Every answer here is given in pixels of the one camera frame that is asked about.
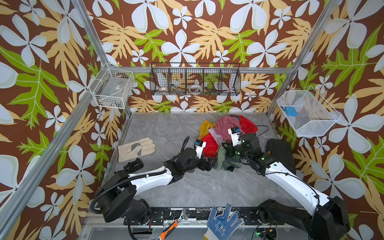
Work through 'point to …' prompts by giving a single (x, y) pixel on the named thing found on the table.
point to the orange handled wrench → (173, 225)
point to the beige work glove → (135, 148)
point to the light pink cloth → (219, 140)
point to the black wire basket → (195, 79)
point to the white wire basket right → (307, 113)
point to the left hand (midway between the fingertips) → (211, 155)
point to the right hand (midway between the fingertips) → (221, 143)
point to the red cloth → (213, 145)
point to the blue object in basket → (290, 111)
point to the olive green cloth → (222, 162)
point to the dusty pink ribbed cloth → (223, 124)
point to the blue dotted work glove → (220, 227)
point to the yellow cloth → (204, 127)
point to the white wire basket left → (113, 87)
